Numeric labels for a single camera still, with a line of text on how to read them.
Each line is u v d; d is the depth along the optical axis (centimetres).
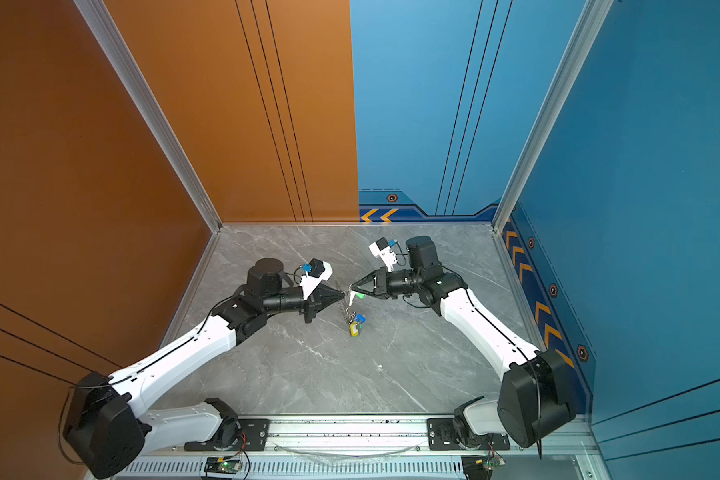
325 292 69
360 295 71
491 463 70
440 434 72
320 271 62
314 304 64
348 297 72
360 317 75
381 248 71
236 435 71
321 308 70
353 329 76
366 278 71
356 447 73
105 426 39
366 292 70
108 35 72
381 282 66
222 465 71
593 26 71
